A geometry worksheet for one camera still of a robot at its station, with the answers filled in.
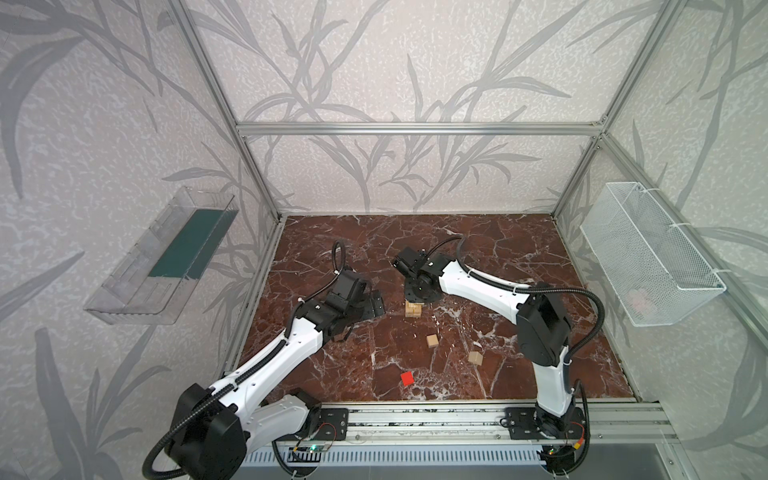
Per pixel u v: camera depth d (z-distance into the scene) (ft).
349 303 1.99
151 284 2.07
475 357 2.75
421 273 2.11
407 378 2.65
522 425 2.42
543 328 1.61
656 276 2.03
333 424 2.38
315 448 2.33
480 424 2.47
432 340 2.86
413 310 2.99
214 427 1.26
